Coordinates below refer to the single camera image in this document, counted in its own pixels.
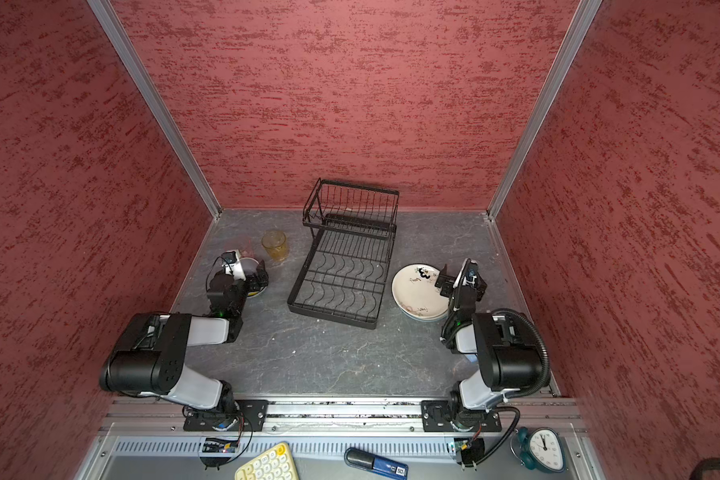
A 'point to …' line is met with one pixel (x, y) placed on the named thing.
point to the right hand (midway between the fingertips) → (457, 272)
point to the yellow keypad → (275, 464)
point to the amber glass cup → (275, 242)
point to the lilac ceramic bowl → (249, 266)
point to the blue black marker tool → (369, 461)
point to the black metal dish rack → (350, 245)
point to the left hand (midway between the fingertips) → (250, 267)
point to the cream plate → (415, 293)
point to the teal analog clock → (539, 448)
